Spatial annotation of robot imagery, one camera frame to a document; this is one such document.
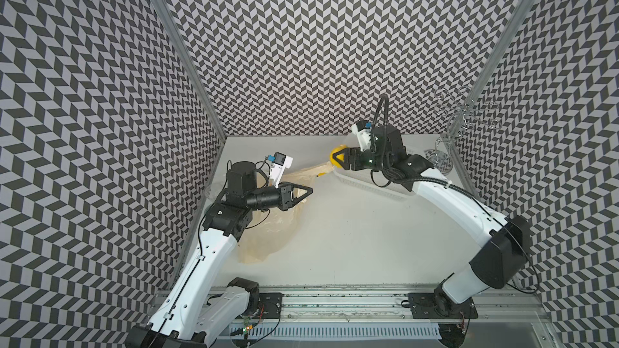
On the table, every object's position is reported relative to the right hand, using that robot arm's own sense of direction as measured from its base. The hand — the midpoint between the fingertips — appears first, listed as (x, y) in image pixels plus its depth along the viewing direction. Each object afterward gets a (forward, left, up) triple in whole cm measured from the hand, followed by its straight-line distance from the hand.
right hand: (341, 159), depth 77 cm
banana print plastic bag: (-23, +24, -11) cm, 35 cm away
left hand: (-15, +9, +3) cm, 18 cm away
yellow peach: (0, +1, +5) cm, 5 cm away
